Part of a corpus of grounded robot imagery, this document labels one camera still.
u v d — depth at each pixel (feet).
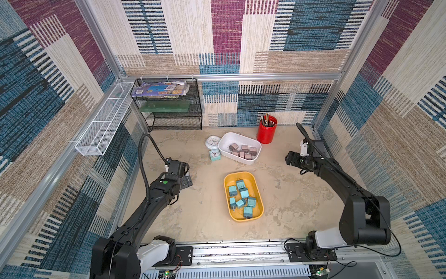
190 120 3.91
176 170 2.09
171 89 2.68
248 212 2.72
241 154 3.40
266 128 3.42
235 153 3.43
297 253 2.41
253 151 3.47
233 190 2.93
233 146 3.54
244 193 2.92
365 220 1.41
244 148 3.55
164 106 3.13
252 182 2.93
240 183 3.01
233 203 2.75
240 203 2.74
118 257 1.27
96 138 2.34
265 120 3.35
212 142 3.59
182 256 2.41
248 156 3.36
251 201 2.79
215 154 3.45
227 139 3.67
